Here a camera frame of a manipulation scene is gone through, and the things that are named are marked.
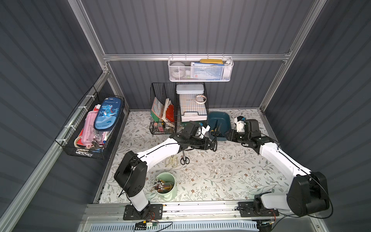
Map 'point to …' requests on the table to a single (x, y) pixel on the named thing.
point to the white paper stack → (167, 103)
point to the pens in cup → (161, 186)
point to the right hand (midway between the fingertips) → (230, 133)
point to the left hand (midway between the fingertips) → (215, 147)
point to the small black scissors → (184, 159)
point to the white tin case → (190, 89)
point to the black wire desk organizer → (173, 104)
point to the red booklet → (170, 112)
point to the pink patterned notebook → (157, 110)
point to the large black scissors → (215, 132)
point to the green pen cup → (168, 177)
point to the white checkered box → (191, 110)
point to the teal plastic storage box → (223, 118)
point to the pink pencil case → (90, 133)
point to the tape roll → (199, 102)
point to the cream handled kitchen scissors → (171, 161)
